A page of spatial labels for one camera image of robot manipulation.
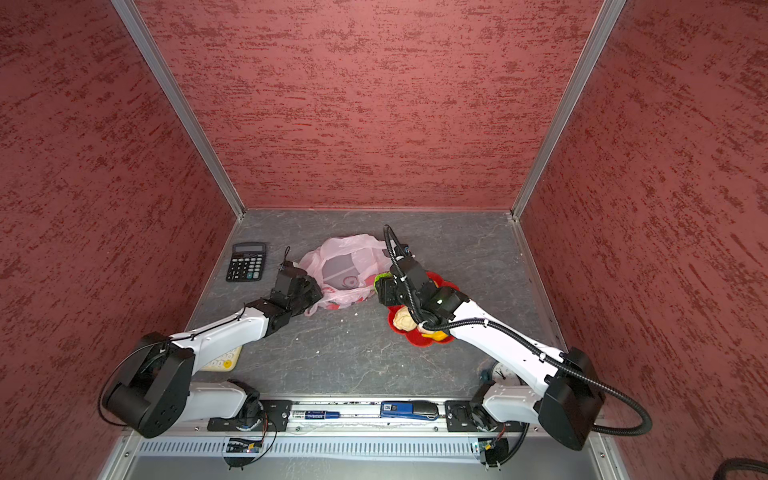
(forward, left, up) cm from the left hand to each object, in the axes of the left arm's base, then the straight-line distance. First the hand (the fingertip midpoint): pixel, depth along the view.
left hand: (322, 291), depth 91 cm
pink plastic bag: (+12, -5, -5) cm, 14 cm away
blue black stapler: (-32, -29, -1) cm, 43 cm away
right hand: (-6, -20, +12) cm, 23 cm away
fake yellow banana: (-13, -35, -1) cm, 37 cm away
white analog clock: (-23, -52, -2) cm, 57 cm away
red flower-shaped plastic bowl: (-13, -29, -3) cm, 31 cm away
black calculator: (+14, +30, -5) cm, 33 cm away
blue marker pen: (-32, -3, -5) cm, 33 cm away
